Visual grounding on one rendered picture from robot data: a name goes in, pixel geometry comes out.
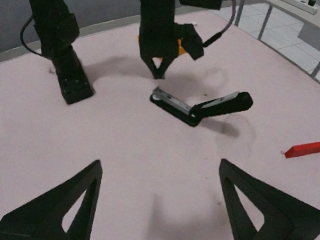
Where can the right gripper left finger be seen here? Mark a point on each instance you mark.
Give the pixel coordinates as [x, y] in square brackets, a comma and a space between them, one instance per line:
[42, 216]

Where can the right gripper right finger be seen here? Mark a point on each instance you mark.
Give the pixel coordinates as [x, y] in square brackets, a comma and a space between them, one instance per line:
[285, 217]

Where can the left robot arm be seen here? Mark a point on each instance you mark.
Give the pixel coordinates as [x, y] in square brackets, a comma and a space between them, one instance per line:
[59, 29]

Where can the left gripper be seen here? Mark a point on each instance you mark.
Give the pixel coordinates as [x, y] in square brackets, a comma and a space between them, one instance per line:
[158, 37]

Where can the orange tray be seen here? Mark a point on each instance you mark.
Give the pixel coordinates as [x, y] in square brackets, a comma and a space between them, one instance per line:
[181, 50]

